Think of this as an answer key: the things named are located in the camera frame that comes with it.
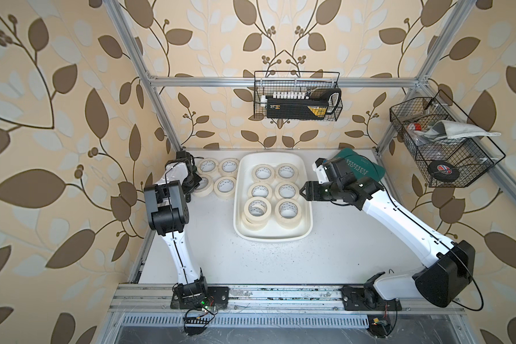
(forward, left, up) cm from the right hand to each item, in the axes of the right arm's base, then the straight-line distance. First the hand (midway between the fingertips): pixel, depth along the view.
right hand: (306, 191), depth 79 cm
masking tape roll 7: (+14, +18, -18) cm, 29 cm away
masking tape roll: (+30, +46, -18) cm, 57 cm away
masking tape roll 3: (+15, +44, -16) cm, 49 cm away
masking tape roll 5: (+24, +16, -18) cm, 34 cm away
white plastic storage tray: (-7, +13, -21) cm, 25 cm away
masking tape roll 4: (+17, +35, -19) cm, 43 cm away
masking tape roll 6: (+25, +4, -19) cm, 32 cm away
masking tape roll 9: (+2, +5, -20) cm, 21 cm away
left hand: (+16, +48, -14) cm, 53 cm away
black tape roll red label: (0, -46, +10) cm, 47 cm away
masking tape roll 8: (+13, +5, -18) cm, 23 cm away
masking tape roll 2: (+30, +35, -19) cm, 49 cm away
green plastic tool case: (+25, -33, -16) cm, 44 cm away
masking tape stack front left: (+1, +20, -18) cm, 26 cm away
